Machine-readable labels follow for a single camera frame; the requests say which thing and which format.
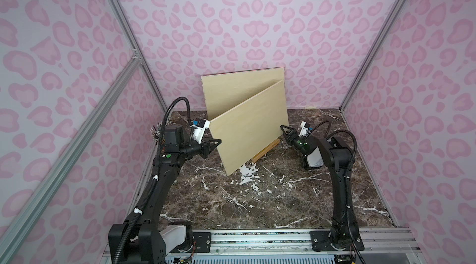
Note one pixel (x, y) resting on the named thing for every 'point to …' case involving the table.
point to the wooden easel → (264, 150)
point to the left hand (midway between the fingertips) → (220, 141)
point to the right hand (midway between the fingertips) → (282, 129)
